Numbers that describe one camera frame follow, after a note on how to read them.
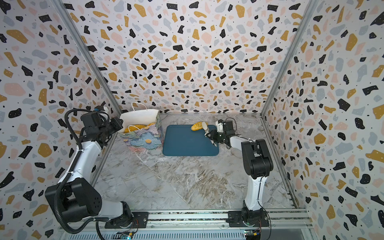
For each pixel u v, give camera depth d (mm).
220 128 947
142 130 799
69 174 429
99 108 705
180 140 1084
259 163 532
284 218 765
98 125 636
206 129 1034
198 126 1097
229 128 828
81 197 413
